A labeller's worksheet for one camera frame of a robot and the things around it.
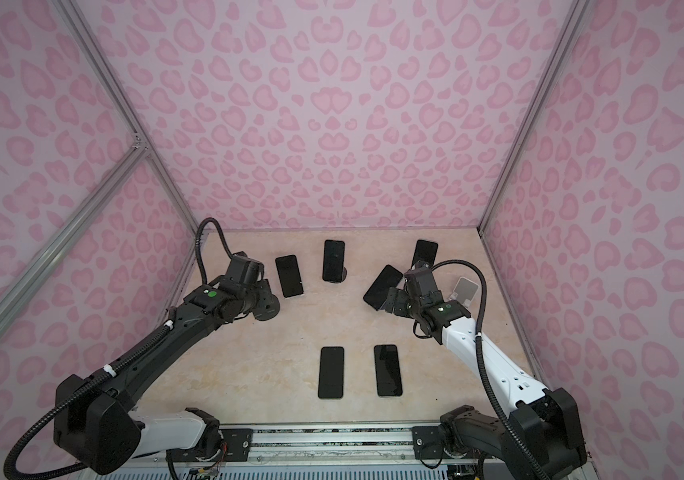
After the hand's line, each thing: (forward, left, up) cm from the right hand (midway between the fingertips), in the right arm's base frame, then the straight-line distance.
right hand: (402, 298), depth 83 cm
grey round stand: (-4, +37, 0) cm, 37 cm away
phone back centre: (+18, +21, -7) cm, 29 cm away
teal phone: (-16, +20, -14) cm, 29 cm away
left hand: (+1, +38, +3) cm, 38 cm away
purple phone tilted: (+9, +6, -11) cm, 15 cm away
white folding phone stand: (+7, -20, -7) cm, 23 cm away
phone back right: (+16, -9, 0) cm, 19 cm away
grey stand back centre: (+17, +18, -14) cm, 28 cm away
